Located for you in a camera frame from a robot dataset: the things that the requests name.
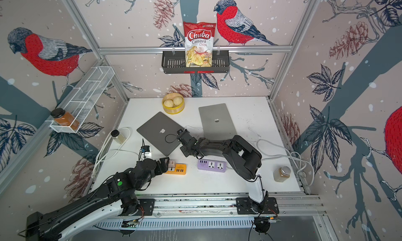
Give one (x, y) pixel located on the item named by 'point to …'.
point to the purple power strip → (211, 165)
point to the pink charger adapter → (171, 164)
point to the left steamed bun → (168, 103)
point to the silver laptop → (217, 124)
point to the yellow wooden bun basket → (176, 109)
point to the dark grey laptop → (161, 131)
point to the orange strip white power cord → (117, 151)
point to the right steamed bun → (177, 100)
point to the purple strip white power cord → (296, 159)
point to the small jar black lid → (118, 136)
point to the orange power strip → (180, 169)
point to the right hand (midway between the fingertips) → (186, 145)
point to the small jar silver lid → (281, 174)
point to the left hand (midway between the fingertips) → (166, 158)
